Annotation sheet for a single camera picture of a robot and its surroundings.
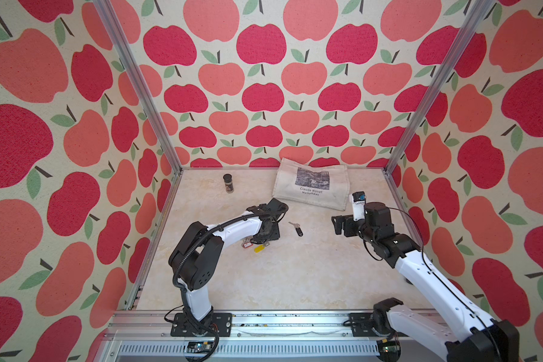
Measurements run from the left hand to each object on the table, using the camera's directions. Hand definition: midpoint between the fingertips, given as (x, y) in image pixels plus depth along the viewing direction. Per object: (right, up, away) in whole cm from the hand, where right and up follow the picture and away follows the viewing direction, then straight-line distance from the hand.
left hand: (276, 238), depth 92 cm
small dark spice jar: (-23, +23, +15) cm, 36 cm away
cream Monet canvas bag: (+21, +22, +13) cm, 33 cm away
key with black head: (+10, +2, +7) cm, 12 cm away
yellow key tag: (-7, -5, +1) cm, 9 cm away
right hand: (+27, +11, -11) cm, 31 cm away
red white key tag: (-12, -3, +2) cm, 13 cm away
